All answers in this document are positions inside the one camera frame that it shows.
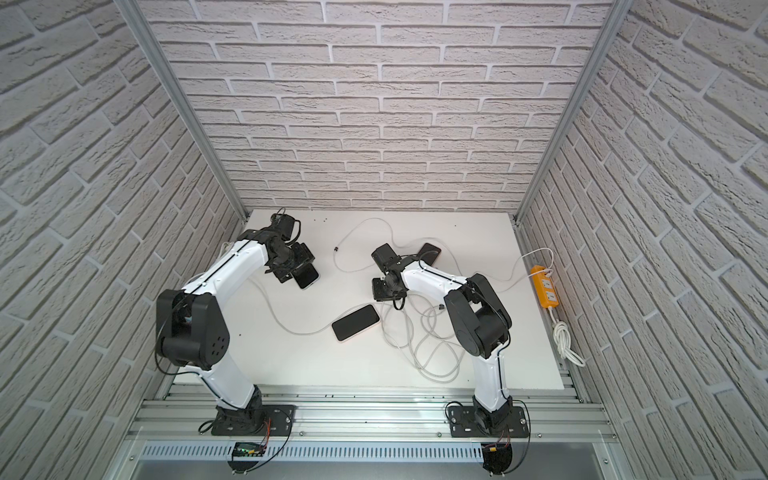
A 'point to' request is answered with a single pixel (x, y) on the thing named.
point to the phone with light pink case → (355, 322)
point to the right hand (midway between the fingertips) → (372, 298)
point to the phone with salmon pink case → (429, 253)
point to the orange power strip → (544, 287)
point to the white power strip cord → (562, 338)
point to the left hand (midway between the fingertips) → (302, 256)
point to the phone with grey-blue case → (305, 276)
